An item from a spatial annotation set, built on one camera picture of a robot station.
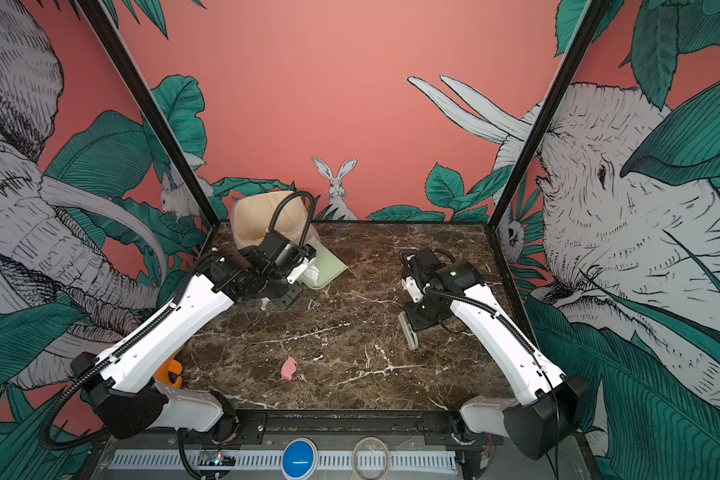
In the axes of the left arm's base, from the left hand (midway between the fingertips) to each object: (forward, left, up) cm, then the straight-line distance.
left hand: (291, 285), depth 72 cm
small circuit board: (-33, +19, -25) cm, 45 cm away
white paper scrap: (+3, -5, 0) cm, 6 cm away
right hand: (-7, -30, -6) cm, 31 cm away
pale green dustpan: (+5, -9, -1) cm, 10 cm away
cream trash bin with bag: (+31, +18, -5) cm, 36 cm away
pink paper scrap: (-12, +4, -25) cm, 28 cm away
